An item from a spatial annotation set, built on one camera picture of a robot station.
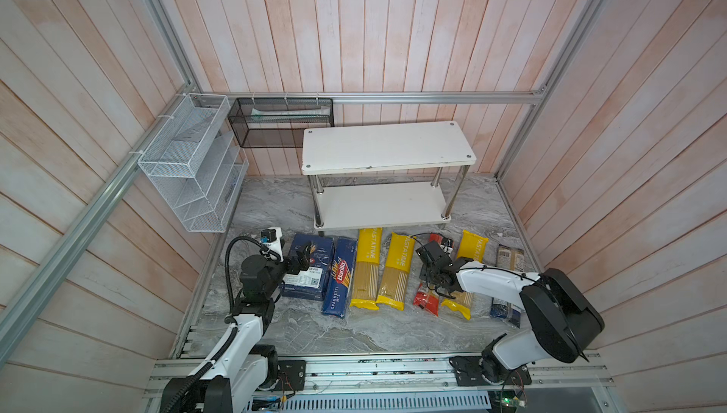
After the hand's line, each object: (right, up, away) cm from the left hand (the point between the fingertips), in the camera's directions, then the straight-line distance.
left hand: (298, 244), depth 84 cm
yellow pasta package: (+58, -3, +13) cm, 60 cm away
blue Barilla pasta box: (+4, -12, -2) cm, 13 cm away
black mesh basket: (-12, +43, +21) cm, 49 cm away
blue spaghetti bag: (+12, -11, +4) cm, 17 cm away
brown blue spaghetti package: (+70, -6, +9) cm, 71 cm away
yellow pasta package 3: (+32, -7, +9) cm, 34 cm away
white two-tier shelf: (+30, +25, +39) cm, 56 cm away
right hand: (+42, -11, +10) cm, 45 cm away
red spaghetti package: (+39, -16, 0) cm, 42 cm away
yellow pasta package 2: (+21, -8, +9) cm, 24 cm away
